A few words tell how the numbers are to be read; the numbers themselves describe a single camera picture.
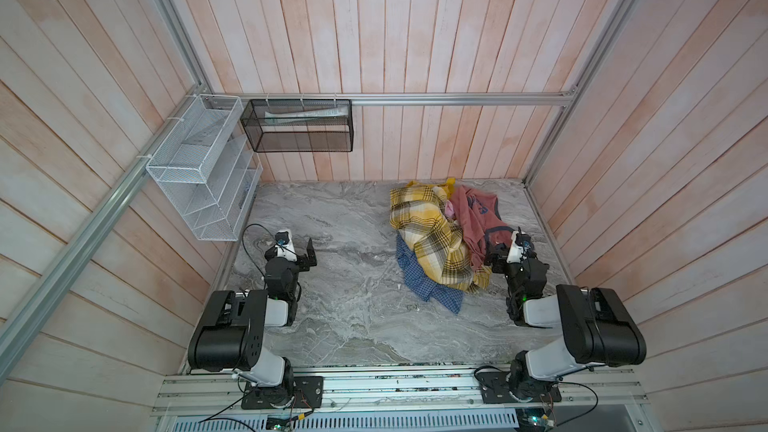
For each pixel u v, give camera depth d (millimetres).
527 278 687
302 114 896
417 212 866
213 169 729
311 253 841
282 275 676
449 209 1021
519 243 770
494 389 729
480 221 995
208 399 744
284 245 764
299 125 1038
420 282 906
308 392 733
